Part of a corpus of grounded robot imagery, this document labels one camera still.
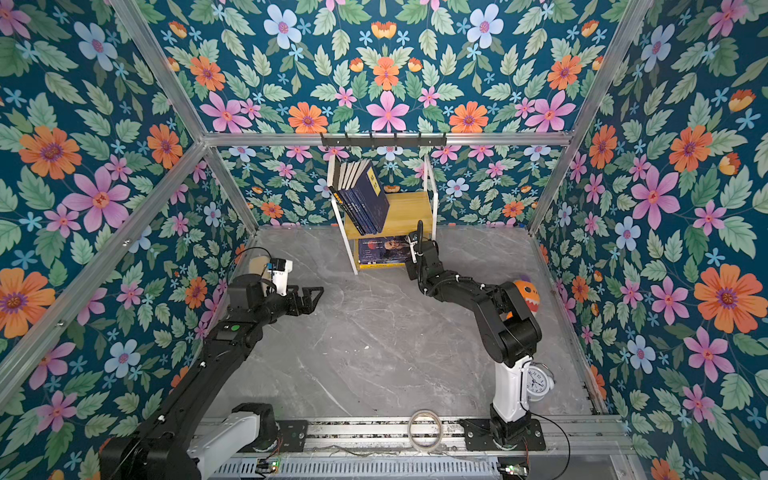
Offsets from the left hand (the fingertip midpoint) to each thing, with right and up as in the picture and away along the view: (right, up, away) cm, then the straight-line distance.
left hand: (312, 281), depth 78 cm
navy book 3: (+18, +21, +13) cm, 31 cm away
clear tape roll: (+33, -39, -5) cm, 52 cm away
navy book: (+11, +20, +4) cm, 23 cm away
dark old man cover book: (+18, +9, +21) cm, 29 cm away
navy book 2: (+13, +25, +8) cm, 30 cm away
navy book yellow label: (+8, +21, +2) cm, 22 cm away
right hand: (+29, +8, +20) cm, 36 cm away
